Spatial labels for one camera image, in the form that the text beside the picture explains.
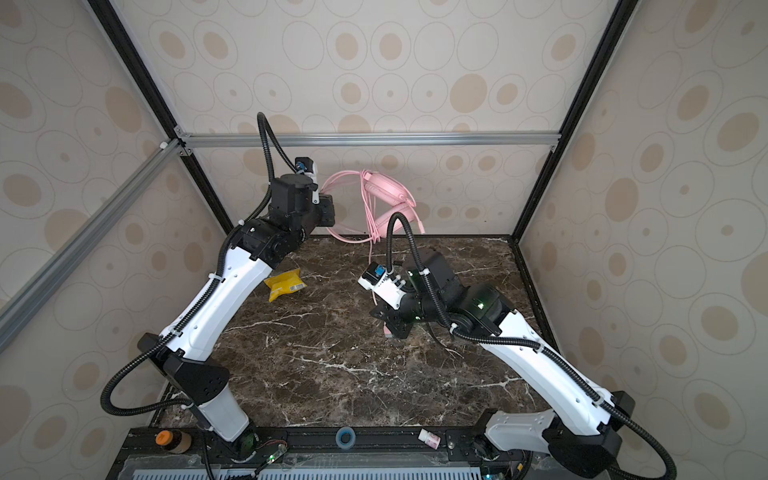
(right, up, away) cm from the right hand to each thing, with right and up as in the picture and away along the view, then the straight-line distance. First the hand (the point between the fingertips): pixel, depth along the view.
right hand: (375, 310), depth 63 cm
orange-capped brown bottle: (-47, -31, +6) cm, 56 cm away
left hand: (-11, +27, +6) cm, 30 cm away
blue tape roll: (-8, -32, +12) cm, 35 cm away
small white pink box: (+13, -33, +10) cm, 37 cm away
